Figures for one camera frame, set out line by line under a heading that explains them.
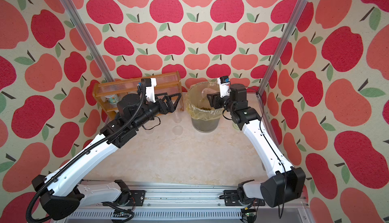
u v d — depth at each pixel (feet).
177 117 3.37
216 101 2.15
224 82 2.06
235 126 1.83
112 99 3.00
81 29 2.77
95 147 1.42
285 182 1.26
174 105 1.85
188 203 2.42
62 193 1.28
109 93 2.70
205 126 3.20
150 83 1.77
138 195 2.46
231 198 2.41
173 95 1.82
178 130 3.28
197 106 2.62
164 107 1.79
